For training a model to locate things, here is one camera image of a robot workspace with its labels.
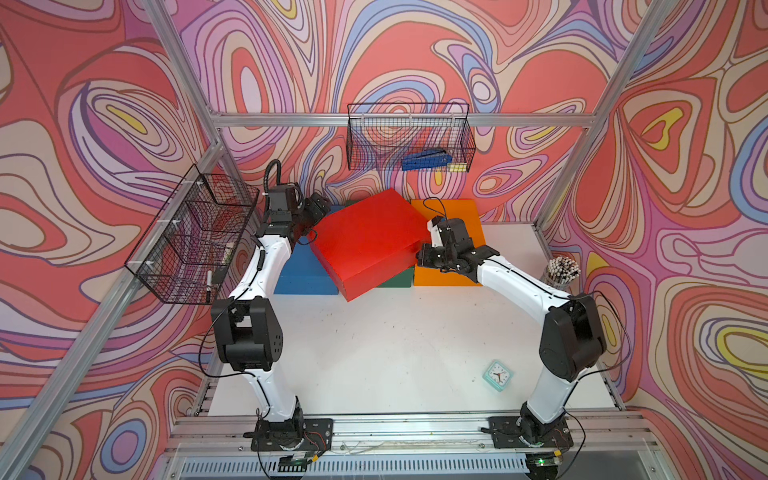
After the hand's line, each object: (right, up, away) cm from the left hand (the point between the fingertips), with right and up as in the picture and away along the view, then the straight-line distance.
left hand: (328, 207), depth 88 cm
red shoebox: (+10, -11, -8) cm, 17 cm away
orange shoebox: (+47, +3, +23) cm, 53 cm away
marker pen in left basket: (-26, -22, -16) cm, 37 cm away
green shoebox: (+23, -22, +4) cm, 32 cm away
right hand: (+27, -16, +1) cm, 32 cm away
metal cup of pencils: (+68, -19, -4) cm, 70 cm away
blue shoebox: (-8, -20, +3) cm, 22 cm away
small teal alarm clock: (+48, -47, -7) cm, 68 cm away
